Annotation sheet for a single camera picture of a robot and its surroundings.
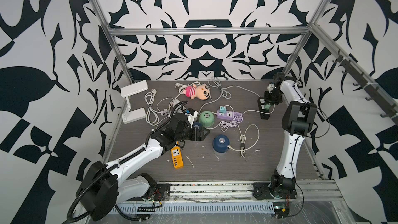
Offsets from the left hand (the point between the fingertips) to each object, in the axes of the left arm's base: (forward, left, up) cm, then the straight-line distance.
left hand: (203, 128), depth 79 cm
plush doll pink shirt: (+30, -1, -7) cm, 31 cm away
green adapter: (+18, -41, -9) cm, 46 cm away
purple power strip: (+15, -18, -12) cm, 26 cm away
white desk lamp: (+19, +39, +9) cm, 44 cm away
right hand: (+23, -43, -8) cm, 50 cm away
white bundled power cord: (+18, +32, -14) cm, 39 cm away
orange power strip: (-10, +14, -13) cm, 21 cm away
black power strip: (+22, -40, -11) cm, 47 cm away
